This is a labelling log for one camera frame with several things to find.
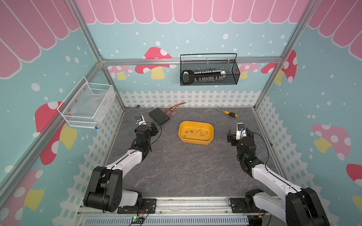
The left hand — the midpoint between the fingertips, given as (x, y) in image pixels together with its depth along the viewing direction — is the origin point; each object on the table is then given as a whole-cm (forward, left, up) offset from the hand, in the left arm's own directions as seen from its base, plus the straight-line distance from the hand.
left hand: (149, 125), depth 89 cm
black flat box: (+20, -2, -15) cm, 25 cm away
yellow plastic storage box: (+6, -31, -17) cm, 36 cm away
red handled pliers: (+30, -13, -14) cm, 35 cm away
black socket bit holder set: (+25, -25, +19) cm, 40 cm away
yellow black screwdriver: (+26, -57, -15) cm, 64 cm away
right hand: (-4, -55, +3) cm, 55 cm away
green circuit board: (-48, +1, -18) cm, 52 cm away
